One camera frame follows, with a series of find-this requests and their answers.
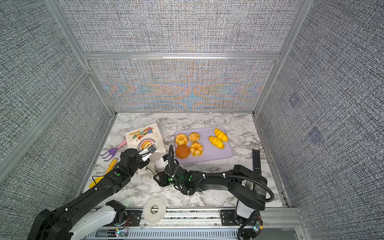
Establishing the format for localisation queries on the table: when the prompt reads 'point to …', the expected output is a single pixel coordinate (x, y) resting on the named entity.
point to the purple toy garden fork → (112, 151)
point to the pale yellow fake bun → (194, 137)
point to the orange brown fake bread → (182, 151)
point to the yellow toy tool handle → (110, 168)
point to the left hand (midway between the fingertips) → (143, 149)
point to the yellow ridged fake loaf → (221, 135)
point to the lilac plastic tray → (206, 144)
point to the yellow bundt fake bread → (181, 139)
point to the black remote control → (256, 162)
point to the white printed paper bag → (142, 139)
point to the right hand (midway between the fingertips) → (155, 177)
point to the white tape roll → (152, 218)
